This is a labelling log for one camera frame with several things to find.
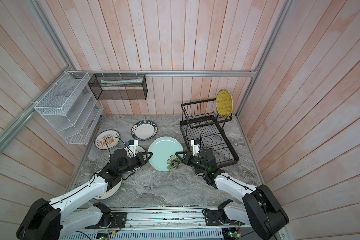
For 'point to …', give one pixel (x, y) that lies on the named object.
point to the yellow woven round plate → (224, 103)
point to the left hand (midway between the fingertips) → (153, 157)
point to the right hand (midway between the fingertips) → (176, 154)
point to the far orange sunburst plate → (107, 139)
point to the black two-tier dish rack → (201, 125)
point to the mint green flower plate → (164, 158)
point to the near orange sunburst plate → (110, 193)
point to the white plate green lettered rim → (144, 130)
